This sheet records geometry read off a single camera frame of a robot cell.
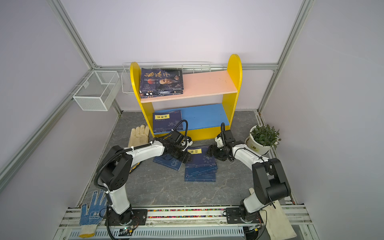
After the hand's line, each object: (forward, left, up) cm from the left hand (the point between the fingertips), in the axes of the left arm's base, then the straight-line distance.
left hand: (188, 160), depth 89 cm
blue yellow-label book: (+21, +13, +12) cm, 27 cm away
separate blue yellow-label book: (+15, +13, +11) cm, 23 cm away
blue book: (-6, -3, -2) cm, 7 cm away
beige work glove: (+22, +35, -4) cm, 42 cm away
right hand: (+2, -14, +1) cm, 14 cm away
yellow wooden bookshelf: (+48, -15, 0) cm, 50 cm away
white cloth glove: (-35, -42, -3) cm, 55 cm away
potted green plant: (+4, -42, +12) cm, 44 cm away
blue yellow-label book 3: (+1, -7, +2) cm, 7 cm away
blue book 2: (-10, -12, -4) cm, 16 cm away
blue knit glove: (-28, +49, -3) cm, 57 cm away
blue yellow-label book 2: (+1, +12, -2) cm, 13 cm away
